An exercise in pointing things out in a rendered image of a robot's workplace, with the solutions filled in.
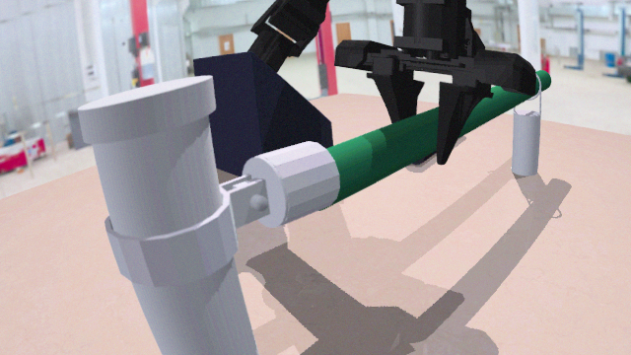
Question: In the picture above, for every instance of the green pipe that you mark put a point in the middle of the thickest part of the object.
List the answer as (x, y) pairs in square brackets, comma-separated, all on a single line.
[(369, 158)]

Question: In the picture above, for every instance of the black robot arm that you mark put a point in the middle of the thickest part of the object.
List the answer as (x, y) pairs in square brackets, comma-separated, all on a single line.
[(300, 20)]

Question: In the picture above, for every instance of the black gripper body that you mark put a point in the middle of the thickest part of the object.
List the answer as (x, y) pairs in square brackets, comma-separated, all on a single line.
[(436, 29)]

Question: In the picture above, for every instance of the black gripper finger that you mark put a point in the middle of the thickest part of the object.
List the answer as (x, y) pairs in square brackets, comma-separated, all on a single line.
[(456, 103), (400, 95)]

